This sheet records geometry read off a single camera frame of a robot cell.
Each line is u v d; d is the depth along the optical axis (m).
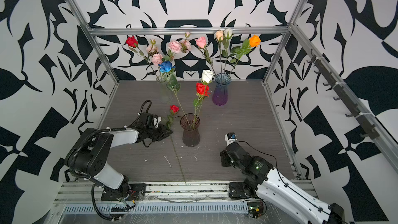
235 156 0.58
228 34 0.87
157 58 0.85
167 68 0.66
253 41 0.83
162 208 0.65
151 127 0.81
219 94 0.99
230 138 0.71
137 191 0.74
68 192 0.76
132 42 0.81
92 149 0.47
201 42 0.81
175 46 0.83
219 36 0.84
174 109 1.00
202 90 0.72
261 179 0.52
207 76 0.64
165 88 0.70
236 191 0.74
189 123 0.79
